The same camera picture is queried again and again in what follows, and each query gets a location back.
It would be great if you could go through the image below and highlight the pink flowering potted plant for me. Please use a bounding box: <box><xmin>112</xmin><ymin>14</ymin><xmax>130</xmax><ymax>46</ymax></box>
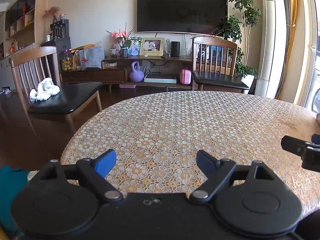
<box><xmin>105</xmin><ymin>22</ymin><xmax>137</xmax><ymax>58</ymax></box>

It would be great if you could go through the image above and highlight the jar of gold chocolates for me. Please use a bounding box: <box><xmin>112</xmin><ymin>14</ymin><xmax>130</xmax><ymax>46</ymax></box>
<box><xmin>61</xmin><ymin>50</ymin><xmax>73</xmax><ymax>71</ymax></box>

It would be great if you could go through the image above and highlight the black drinks machine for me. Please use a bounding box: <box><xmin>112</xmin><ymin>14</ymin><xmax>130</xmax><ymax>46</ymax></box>
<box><xmin>50</xmin><ymin>19</ymin><xmax>69</xmax><ymax>39</ymax></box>

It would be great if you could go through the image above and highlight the pink small case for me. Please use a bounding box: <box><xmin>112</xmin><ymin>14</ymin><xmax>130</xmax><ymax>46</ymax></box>
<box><xmin>180</xmin><ymin>67</ymin><xmax>192</xmax><ymax>85</ymax></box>

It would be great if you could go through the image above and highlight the grey gift bag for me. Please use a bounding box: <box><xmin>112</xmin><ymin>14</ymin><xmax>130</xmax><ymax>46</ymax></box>
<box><xmin>78</xmin><ymin>46</ymin><xmax>105</xmax><ymax>70</ymax></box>

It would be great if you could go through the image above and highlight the teal blue sweater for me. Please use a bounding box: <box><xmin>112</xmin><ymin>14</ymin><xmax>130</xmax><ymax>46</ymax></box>
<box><xmin>0</xmin><ymin>165</ymin><xmax>32</xmax><ymax>234</ymax></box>

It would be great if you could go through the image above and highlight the white crumpled cloth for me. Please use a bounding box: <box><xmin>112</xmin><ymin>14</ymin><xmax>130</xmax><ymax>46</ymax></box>
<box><xmin>29</xmin><ymin>77</ymin><xmax>61</xmax><ymax>102</ymax></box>

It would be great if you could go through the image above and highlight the small black fridge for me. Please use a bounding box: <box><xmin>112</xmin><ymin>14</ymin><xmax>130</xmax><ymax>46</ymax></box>
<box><xmin>41</xmin><ymin>37</ymin><xmax>72</xmax><ymax>83</ymax></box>

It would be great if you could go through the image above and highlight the green plant in white pot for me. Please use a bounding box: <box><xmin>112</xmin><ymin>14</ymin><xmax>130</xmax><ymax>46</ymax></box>
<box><xmin>212</xmin><ymin>0</ymin><xmax>262</xmax><ymax>94</ymax></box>

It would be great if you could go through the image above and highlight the wooden TV stand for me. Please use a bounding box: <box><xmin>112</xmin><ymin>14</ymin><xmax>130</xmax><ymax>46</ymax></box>
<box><xmin>59</xmin><ymin>56</ymin><xmax>250</xmax><ymax>92</ymax></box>

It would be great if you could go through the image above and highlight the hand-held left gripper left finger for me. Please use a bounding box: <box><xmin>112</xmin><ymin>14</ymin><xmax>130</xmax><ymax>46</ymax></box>
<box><xmin>37</xmin><ymin>149</ymin><xmax>124</xmax><ymax>203</ymax></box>

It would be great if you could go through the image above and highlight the colourful picture card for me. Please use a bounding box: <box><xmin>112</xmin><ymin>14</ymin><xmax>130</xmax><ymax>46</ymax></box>
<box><xmin>130</xmin><ymin>40</ymin><xmax>141</xmax><ymax>56</ymax></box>

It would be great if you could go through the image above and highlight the yellow photo frame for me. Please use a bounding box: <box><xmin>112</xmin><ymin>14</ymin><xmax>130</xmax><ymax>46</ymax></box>
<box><xmin>139</xmin><ymin>37</ymin><xmax>165</xmax><ymax>57</ymax></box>

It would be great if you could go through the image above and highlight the white standing air conditioner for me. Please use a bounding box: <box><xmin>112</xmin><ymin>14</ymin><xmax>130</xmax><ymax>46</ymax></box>
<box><xmin>257</xmin><ymin>0</ymin><xmax>287</xmax><ymax>98</ymax></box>

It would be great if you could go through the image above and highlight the wooden shelf cabinet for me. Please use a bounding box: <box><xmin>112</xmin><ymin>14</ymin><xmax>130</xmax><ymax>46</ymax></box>
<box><xmin>0</xmin><ymin>0</ymin><xmax>49</xmax><ymax>63</ymax></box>

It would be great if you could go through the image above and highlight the black television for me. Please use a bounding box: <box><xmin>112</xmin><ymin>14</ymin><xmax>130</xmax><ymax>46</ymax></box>
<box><xmin>137</xmin><ymin>0</ymin><xmax>228</xmax><ymax>34</ymax></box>

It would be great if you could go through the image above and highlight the wooden chair black seat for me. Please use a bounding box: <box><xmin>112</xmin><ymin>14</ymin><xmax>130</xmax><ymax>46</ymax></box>
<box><xmin>10</xmin><ymin>46</ymin><xmax>103</xmax><ymax>140</ymax></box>
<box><xmin>192</xmin><ymin>36</ymin><xmax>250</xmax><ymax>94</ymax></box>

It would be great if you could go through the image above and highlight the purple kettlebell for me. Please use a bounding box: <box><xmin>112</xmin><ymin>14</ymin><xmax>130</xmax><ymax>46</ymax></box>
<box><xmin>129</xmin><ymin>61</ymin><xmax>145</xmax><ymax>82</ymax></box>

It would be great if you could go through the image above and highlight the white flat box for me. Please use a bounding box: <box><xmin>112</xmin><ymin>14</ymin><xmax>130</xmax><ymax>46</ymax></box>
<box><xmin>144</xmin><ymin>73</ymin><xmax>177</xmax><ymax>83</ymax></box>

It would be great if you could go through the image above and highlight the blue printed box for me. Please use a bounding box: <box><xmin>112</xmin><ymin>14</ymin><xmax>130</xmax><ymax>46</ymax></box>
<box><xmin>197</xmin><ymin>44</ymin><xmax>227</xmax><ymax>62</ymax></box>

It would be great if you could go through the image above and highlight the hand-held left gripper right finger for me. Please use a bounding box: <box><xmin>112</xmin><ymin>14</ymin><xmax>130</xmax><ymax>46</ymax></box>
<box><xmin>189</xmin><ymin>150</ymin><xmax>277</xmax><ymax>203</ymax></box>

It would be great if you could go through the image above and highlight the yellow grey curtain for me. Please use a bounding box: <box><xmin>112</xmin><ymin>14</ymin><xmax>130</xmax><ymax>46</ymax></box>
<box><xmin>275</xmin><ymin>0</ymin><xmax>304</xmax><ymax>100</ymax></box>

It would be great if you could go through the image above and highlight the dried pink flower vase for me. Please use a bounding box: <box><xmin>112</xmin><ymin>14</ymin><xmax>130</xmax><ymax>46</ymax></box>
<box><xmin>42</xmin><ymin>6</ymin><xmax>60</xmax><ymax>23</ymax></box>

